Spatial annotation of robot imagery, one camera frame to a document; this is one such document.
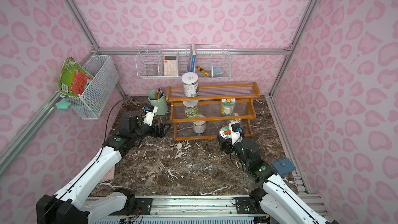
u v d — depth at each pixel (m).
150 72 0.96
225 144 0.66
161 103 0.98
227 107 0.85
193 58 0.84
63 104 0.63
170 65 0.93
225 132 0.73
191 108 0.82
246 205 0.72
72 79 0.72
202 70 0.95
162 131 0.69
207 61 1.02
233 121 0.93
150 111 0.68
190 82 0.73
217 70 1.00
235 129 0.63
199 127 0.93
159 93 1.00
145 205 0.73
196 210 0.72
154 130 0.68
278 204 0.58
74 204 0.39
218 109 0.89
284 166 0.84
